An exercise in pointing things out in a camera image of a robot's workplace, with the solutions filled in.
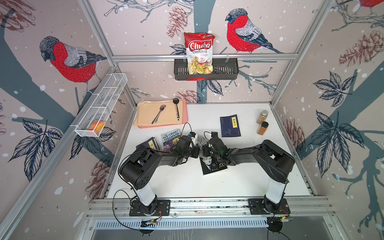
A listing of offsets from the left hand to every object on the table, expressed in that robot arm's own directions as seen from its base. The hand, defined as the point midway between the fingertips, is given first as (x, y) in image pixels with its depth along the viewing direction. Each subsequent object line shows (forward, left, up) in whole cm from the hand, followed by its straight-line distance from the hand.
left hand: (202, 147), depth 93 cm
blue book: (+19, -21, -3) cm, 28 cm away
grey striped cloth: (+2, 0, +5) cm, 5 cm away
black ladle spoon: (+44, +21, -1) cm, 48 cm away
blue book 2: (+2, +32, +2) cm, 32 cm away
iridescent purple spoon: (+29, +35, -3) cm, 45 cm away
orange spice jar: (+11, -40, +5) cm, 42 cm away
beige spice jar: (+22, -43, +4) cm, 48 cm away
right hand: (+1, 0, -2) cm, 2 cm away
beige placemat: (+35, +45, -4) cm, 57 cm away
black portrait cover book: (-11, -5, -2) cm, 12 cm away
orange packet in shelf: (-6, +47, +32) cm, 58 cm away
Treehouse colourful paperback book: (+6, +21, -1) cm, 22 cm away
